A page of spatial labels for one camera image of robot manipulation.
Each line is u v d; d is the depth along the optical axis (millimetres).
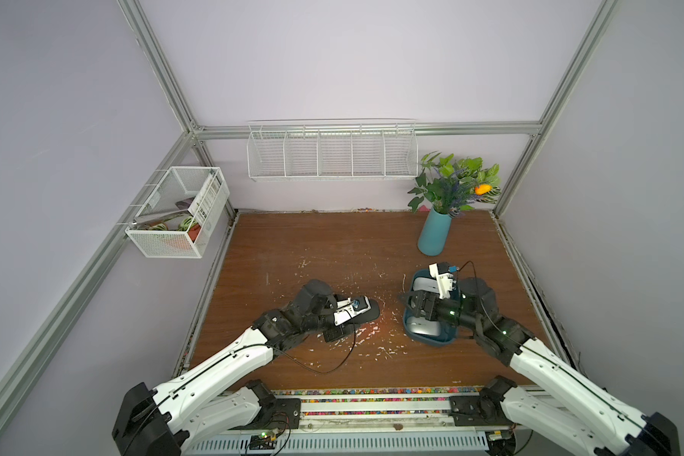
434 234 1002
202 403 434
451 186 820
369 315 658
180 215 748
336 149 990
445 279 685
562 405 471
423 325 868
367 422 736
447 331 864
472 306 578
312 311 581
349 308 626
